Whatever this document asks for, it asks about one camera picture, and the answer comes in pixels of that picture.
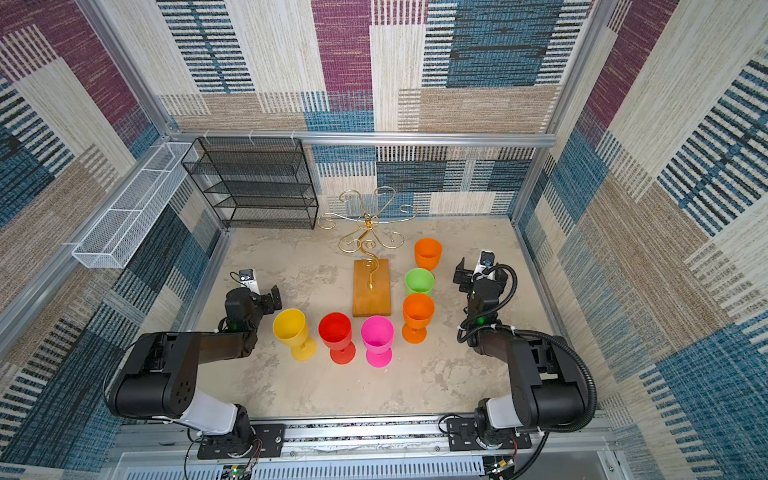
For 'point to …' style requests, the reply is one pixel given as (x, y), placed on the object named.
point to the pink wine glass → (377, 334)
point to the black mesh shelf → (255, 182)
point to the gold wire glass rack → (364, 236)
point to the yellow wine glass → (290, 327)
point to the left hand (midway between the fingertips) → (259, 284)
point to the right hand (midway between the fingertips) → (479, 263)
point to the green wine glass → (419, 281)
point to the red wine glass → (335, 330)
